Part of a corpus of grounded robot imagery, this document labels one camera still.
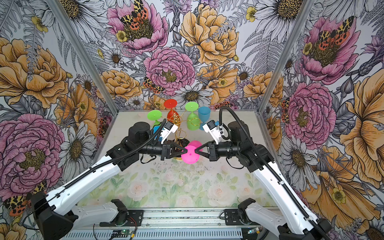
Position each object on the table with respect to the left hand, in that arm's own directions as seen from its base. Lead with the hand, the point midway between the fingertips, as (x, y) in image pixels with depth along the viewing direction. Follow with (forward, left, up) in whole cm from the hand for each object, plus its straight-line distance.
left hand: (185, 156), depth 62 cm
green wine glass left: (+24, +17, -1) cm, 29 cm away
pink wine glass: (-1, -2, +1) cm, 3 cm away
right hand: (-1, -5, +1) cm, 5 cm away
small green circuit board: (-23, +31, -31) cm, 50 cm away
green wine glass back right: (+27, -3, -10) cm, 29 cm away
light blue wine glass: (+37, -10, -16) cm, 42 cm away
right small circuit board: (-23, -31, -31) cm, 49 cm away
